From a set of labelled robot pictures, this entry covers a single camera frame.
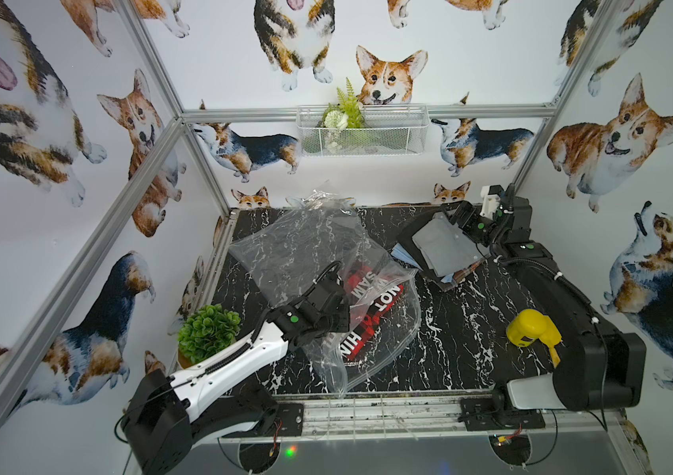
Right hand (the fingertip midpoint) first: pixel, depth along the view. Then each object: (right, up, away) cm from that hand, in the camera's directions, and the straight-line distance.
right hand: (446, 207), depth 80 cm
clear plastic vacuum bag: (-41, -7, +33) cm, 53 cm away
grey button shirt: (+4, -12, +14) cm, 19 cm away
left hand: (-26, -28, 0) cm, 38 cm away
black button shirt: (+4, -23, +18) cm, 30 cm away
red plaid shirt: (+11, -21, +20) cm, 31 cm away
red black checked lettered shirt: (-20, -27, +13) cm, 37 cm away
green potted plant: (-61, -31, -8) cm, 69 cm away
